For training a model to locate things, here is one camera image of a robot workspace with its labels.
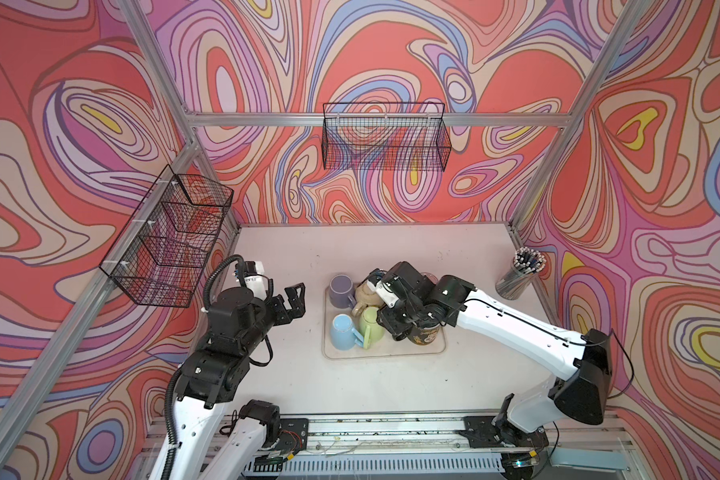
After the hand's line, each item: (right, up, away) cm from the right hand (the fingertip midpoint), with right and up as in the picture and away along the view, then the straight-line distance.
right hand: (388, 323), depth 75 cm
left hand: (-23, +10, -8) cm, 26 cm away
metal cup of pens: (+42, +15, +11) cm, 46 cm away
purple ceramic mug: (-14, +6, +16) cm, 22 cm away
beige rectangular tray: (+1, -10, +13) cm, 16 cm away
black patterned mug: (+11, -6, +8) cm, 15 cm away
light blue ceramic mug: (-12, -5, +6) cm, 14 cm away
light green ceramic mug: (-4, -3, +7) cm, 9 cm away
